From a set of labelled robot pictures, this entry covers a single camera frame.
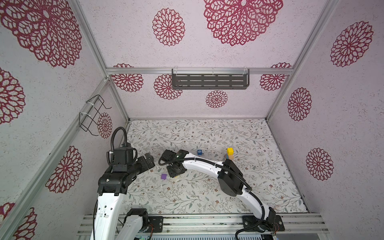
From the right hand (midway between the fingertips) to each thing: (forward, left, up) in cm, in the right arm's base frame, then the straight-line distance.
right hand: (172, 171), depth 90 cm
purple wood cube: (-3, +5, -2) cm, 6 cm away
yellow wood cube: (+9, -34, +9) cm, 37 cm away
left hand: (-6, +10, +19) cm, 22 cm away
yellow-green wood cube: (-6, -4, +6) cm, 9 cm away
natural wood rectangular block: (+7, -35, +7) cm, 36 cm away
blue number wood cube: (+15, -16, -2) cm, 22 cm away
